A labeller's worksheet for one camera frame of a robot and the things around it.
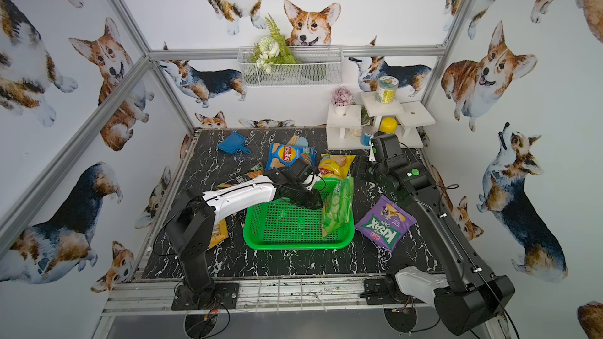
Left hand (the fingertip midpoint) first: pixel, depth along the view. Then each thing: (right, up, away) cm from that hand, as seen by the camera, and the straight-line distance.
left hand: (319, 197), depth 86 cm
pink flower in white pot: (+9, +39, +12) cm, 42 cm away
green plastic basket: (-15, -11, +2) cm, 18 cm away
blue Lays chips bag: (-16, +15, +15) cm, 27 cm away
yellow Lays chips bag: (+6, +11, +11) cm, 16 cm away
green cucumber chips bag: (+6, -1, -11) cm, 12 cm away
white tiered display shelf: (+12, +26, +28) cm, 40 cm away
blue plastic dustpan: (-42, +21, +32) cm, 57 cm away
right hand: (+14, +14, -12) cm, 24 cm away
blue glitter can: (+23, +26, +24) cm, 42 cm away
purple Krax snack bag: (+24, -10, 0) cm, 26 cm away
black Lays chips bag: (-27, +9, +12) cm, 30 cm away
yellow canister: (+32, +29, +21) cm, 48 cm away
